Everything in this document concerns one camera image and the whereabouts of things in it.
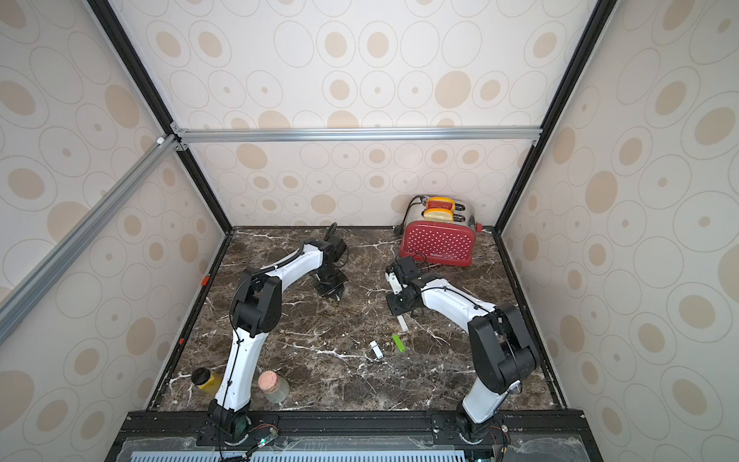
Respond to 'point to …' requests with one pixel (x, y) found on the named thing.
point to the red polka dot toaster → (441, 229)
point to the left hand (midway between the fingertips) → (351, 292)
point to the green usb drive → (399, 344)
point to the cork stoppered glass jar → (273, 386)
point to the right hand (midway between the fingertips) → (393, 308)
